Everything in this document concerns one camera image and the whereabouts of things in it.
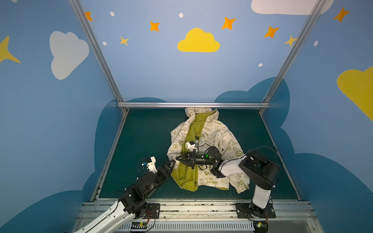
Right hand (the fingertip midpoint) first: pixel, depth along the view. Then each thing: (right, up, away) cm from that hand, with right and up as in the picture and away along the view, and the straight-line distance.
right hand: (178, 159), depth 72 cm
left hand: (-2, -3, +4) cm, 5 cm away
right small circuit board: (+42, -33, 0) cm, 53 cm away
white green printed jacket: (+17, +14, +38) cm, 44 cm away
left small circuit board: (-20, -34, 0) cm, 39 cm away
